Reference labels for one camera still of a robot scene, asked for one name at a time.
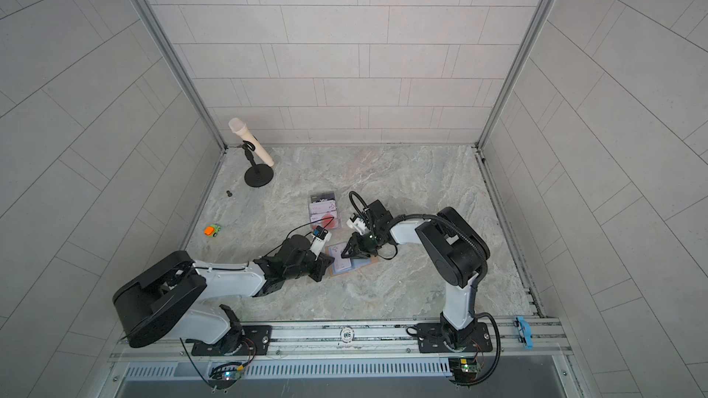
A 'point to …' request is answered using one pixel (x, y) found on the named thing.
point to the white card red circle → (327, 220)
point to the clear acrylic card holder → (322, 197)
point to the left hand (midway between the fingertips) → (338, 261)
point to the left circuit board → (226, 377)
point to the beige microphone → (239, 127)
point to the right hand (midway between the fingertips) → (346, 256)
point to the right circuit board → (465, 369)
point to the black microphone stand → (257, 175)
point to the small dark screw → (229, 193)
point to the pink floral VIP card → (322, 206)
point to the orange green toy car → (212, 230)
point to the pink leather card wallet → (356, 263)
